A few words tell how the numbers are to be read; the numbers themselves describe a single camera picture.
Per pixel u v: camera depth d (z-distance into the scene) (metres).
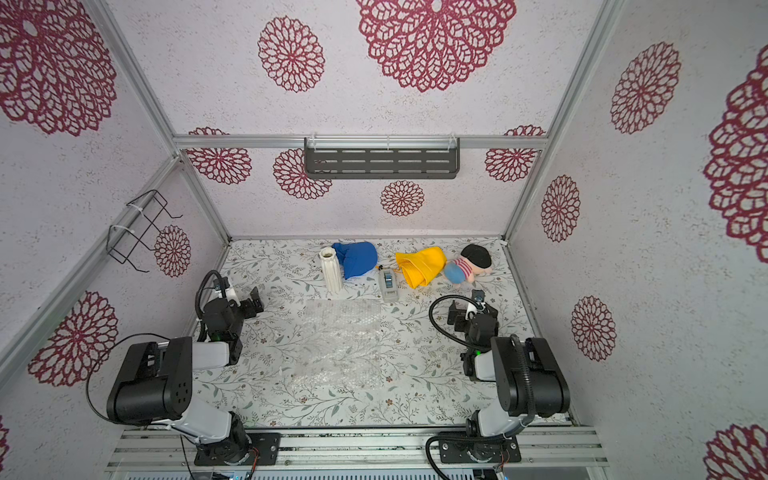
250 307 0.84
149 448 0.75
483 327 0.72
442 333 0.74
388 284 1.03
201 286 0.68
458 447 0.73
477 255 1.04
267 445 0.74
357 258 1.11
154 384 0.46
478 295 0.80
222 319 0.71
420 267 1.02
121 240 0.73
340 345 0.92
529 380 0.43
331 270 0.95
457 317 0.84
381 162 1.00
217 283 0.76
